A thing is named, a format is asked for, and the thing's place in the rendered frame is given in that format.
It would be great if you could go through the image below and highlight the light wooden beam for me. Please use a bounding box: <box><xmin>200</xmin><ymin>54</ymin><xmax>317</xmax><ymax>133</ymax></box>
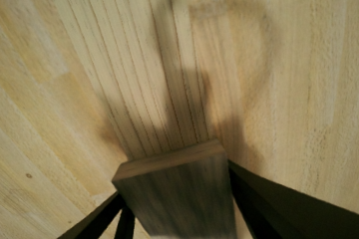
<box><xmin>53</xmin><ymin>0</ymin><xmax>212</xmax><ymax>160</ymax></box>

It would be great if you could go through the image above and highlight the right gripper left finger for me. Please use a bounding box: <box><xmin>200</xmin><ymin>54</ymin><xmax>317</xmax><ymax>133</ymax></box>
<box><xmin>57</xmin><ymin>191</ymin><xmax>136</xmax><ymax>239</ymax></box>

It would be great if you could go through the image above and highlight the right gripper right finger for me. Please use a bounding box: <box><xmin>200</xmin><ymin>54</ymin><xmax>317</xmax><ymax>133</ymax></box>
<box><xmin>227</xmin><ymin>159</ymin><xmax>359</xmax><ymax>239</ymax></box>

